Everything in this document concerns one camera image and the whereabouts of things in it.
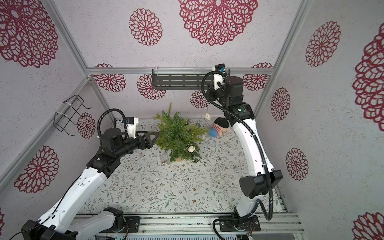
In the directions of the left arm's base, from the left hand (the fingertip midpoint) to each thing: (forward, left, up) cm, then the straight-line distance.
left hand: (153, 134), depth 72 cm
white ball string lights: (-4, -19, -7) cm, 20 cm away
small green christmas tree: (+1, -12, -4) cm, 12 cm away
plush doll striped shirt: (+23, -35, -26) cm, 49 cm away
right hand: (+16, -26, +19) cm, 36 cm away
